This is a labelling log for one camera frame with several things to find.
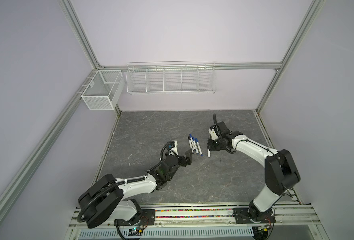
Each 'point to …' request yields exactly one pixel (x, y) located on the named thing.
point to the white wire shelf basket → (188, 77)
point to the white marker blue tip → (195, 145)
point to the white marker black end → (209, 153)
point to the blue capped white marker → (192, 141)
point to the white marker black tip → (190, 144)
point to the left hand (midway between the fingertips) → (186, 151)
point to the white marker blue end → (198, 147)
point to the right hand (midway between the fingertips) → (209, 147)
